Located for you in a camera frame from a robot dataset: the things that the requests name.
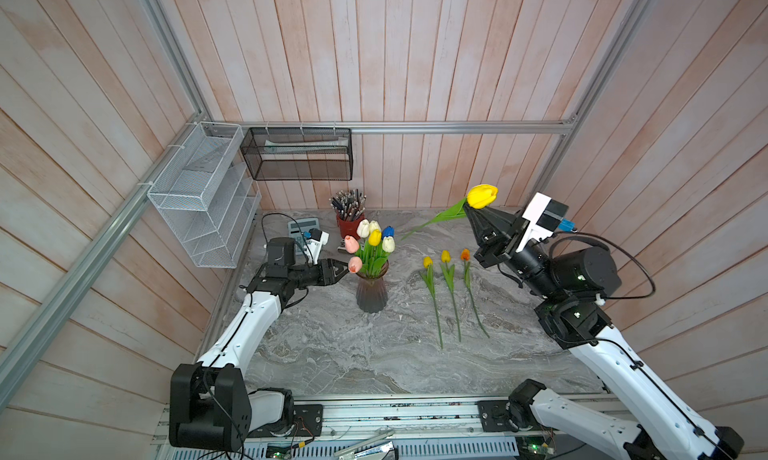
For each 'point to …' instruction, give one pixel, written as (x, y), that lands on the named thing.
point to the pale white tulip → (388, 244)
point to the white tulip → (363, 229)
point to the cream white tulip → (373, 225)
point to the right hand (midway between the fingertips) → (465, 205)
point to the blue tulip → (388, 231)
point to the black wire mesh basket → (299, 153)
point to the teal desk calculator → (296, 229)
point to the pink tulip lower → (354, 264)
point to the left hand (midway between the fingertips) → (347, 271)
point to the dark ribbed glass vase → (371, 296)
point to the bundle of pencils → (349, 204)
